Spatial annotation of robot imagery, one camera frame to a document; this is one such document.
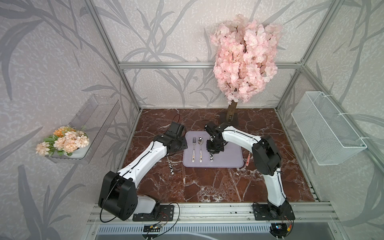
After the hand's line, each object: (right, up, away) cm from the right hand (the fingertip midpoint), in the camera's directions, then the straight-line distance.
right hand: (209, 151), depth 93 cm
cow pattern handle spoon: (+1, -3, -3) cm, 5 cm away
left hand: (-14, +6, -8) cm, 18 cm away
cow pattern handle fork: (-22, -11, -7) cm, 26 cm away
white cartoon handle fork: (-10, +4, +9) cm, 14 cm away
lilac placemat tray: (-8, -3, +1) cm, 9 cm away
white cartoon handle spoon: (-5, +5, +6) cm, 10 cm away
